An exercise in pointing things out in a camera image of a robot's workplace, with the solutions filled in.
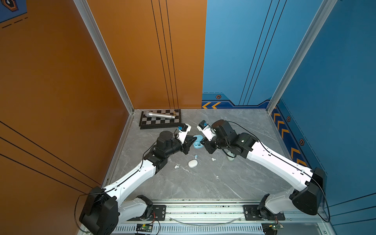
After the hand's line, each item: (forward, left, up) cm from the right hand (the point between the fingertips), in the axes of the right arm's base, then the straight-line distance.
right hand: (203, 140), depth 74 cm
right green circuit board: (-35, -33, -25) cm, 54 cm away
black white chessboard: (+29, +35, -19) cm, 49 cm away
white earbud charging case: (-3, +6, -21) cm, 22 cm away
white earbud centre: (+1, -7, -22) cm, 23 cm away
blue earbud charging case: (-1, +3, -1) cm, 4 cm away
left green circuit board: (-35, +29, -26) cm, 52 cm away
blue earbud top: (+3, +3, -23) cm, 23 cm away
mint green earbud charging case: (0, -17, -19) cm, 25 cm away
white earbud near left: (-4, +16, -23) cm, 28 cm away
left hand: (+2, +4, 0) cm, 4 cm away
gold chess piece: (+34, +20, -17) cm, 43 cm away
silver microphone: (+34, +31, -17) cm, 49 cm away
